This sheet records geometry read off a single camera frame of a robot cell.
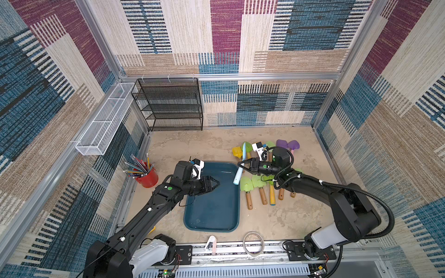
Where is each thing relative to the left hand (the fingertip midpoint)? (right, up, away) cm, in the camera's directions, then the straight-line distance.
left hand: (217, 184), depth 77 cm
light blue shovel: (+10, +6, +2) cm, 12 cm away
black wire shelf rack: (-30, +43, +31) cm, 61 cm away
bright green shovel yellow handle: (+27, -9, +10) cm, 30 cm away
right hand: (+10, +7, +3) cm, 13 cm away
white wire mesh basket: (-48, +20, -6) cm, 53 cm away
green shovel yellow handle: (+14, +15, +1) cm, 21 cm away
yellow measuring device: (-28, -20, +2) cm, 35 cm away
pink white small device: (-2, -25, -3) cm, 25 cm away
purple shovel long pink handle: (+39, +18, +32) cm, 54 cm away
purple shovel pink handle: (+45, +17, +31) cm, 57 cm away
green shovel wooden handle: (+15, -4, +16) cm, 22 cm away
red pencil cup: (-36, -1, +16) cm, 40 cm away
